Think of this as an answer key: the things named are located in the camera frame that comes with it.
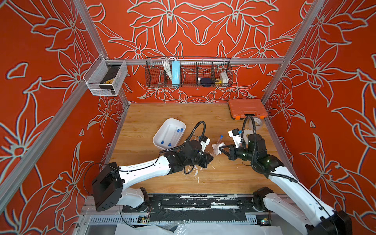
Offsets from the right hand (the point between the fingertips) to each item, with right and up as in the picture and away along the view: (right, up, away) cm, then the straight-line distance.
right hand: (217, 149), depth 73 cm
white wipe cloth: (-1, 0, +3) cm, 3 cm away
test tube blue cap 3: (-22, +7, +29) cm, 37 cm away
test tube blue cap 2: (-27, -2, +22) cm, 35 cm away
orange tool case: (+25, +23, +37) cm, 50 cm away
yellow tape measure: (+5, +40, +21) cm, 46 cm away
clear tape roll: (+37, +14, +32) cm, 51 cm away
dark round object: (-3, +40, +21) cm, 45 cm away
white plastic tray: (-28, +5, +27) cm, 39 cm away
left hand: (-2, -4, -1) cm, 5 cm away
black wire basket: (-14, +48, +24) cm, 55 cm away
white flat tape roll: (+28, +6, +31) cm, 42 cm away
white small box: (+8, +42, +18) cm, 46 cm away
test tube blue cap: (-33, 0, +23) cm, 40 cm away
